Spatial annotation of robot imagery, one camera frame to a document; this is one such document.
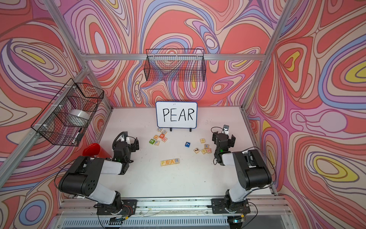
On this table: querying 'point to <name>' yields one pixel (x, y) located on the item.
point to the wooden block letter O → (159, 130)
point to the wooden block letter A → (172, 161)
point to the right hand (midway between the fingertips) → (225, 136)
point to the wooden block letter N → (164, 139)
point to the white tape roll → (78, 117)
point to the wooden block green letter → (204, 151)
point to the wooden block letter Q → (156, 137)
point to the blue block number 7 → (187, 144)
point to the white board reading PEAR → (177, 115)
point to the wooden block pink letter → (209, 150)
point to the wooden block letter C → (164, 132)
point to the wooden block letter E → (167, 162)
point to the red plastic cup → (95, 149)
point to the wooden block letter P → (163, 162)
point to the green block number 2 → (152, 141)
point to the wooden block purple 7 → (196, 150)
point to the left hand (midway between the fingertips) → (129, 139)
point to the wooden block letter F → (157, 142)
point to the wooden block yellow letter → (202, 140)
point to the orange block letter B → (161, 136)
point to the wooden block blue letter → (206, 146)
